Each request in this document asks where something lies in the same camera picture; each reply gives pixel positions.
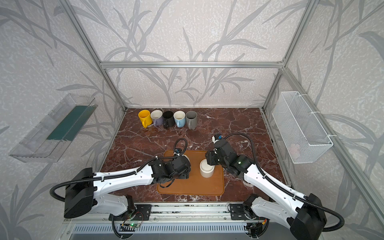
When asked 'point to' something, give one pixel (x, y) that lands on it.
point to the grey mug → (191, 119)
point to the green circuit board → (134, 225)
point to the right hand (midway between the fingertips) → (209, 149)
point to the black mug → (169, 120)
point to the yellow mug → (145, 116)
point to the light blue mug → (179, 118)
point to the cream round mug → (206, 170)
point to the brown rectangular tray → (196, 184)
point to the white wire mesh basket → (305, 140)
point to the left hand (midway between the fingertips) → (188, 167)
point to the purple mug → (157, 117)
